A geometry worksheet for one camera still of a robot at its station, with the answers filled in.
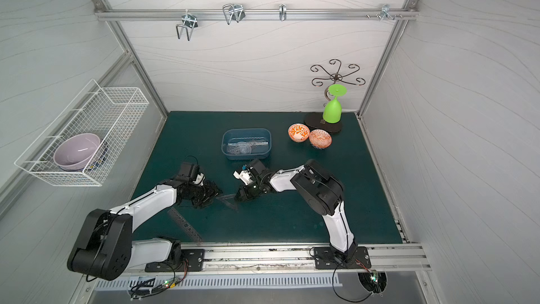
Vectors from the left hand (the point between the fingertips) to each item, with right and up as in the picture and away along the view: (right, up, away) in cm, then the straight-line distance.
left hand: (219, 195), depth 87 cm
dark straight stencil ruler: (-10, -11, -7) cm, 16 cm away
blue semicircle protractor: (+7, +19, +17) cm, 26 cm away
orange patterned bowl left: (+36, +26, +24) cm, 51 cm away
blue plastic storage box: (+1, +25, +18) cm, 31 cm away
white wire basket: (-40, +34, -9) cm, 54 cm away
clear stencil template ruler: (+15, +19, +18) cm, 29 cm away
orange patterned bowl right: (+47, +23, +21) cm, 56 cm away
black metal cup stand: (+47, +33, +30) cm, 65 cm away
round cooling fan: (+58, -25, -15) cm, 65 cm away
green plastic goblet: (+49, +36, +4) cm, 61 cm away
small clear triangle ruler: (+4, -2, +1) cm, 5 cm away
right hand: (+6, -2, +2) cm, 7 cm away
